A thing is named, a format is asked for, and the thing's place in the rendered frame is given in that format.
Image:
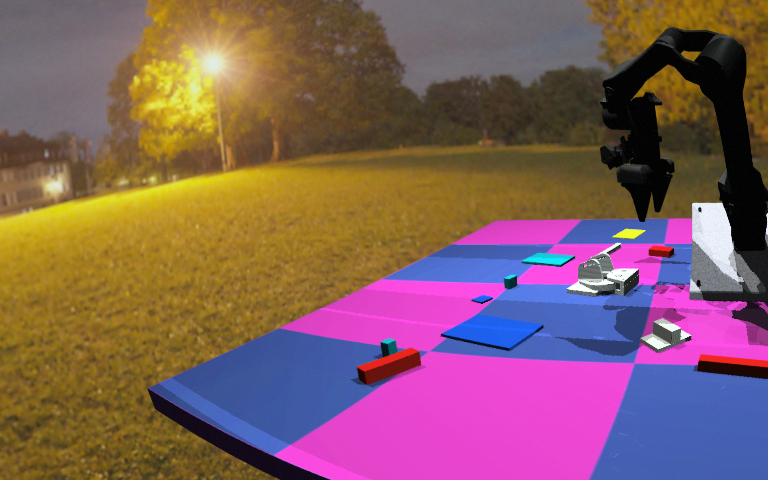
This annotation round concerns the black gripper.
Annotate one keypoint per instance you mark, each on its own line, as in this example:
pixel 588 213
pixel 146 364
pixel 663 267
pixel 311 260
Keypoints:
pixel 646 172

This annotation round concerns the blue flat square plate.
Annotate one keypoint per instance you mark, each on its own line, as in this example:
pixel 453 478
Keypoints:
pixel 493 331

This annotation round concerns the yellow rectangular block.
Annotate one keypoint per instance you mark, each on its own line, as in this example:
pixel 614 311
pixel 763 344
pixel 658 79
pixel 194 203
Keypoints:
pixel 629 233

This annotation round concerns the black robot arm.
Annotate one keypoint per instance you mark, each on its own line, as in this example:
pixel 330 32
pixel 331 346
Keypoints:
pixel 720 71

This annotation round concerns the small blue flat plate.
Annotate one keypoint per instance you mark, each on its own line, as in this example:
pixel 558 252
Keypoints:
pixel 482 299

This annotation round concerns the cyan flat plate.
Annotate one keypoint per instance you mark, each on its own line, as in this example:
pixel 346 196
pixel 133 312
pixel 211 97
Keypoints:
pixel 549 259

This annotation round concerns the red rectangular bar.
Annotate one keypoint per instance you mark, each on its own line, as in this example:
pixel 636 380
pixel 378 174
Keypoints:
pixel 385 367

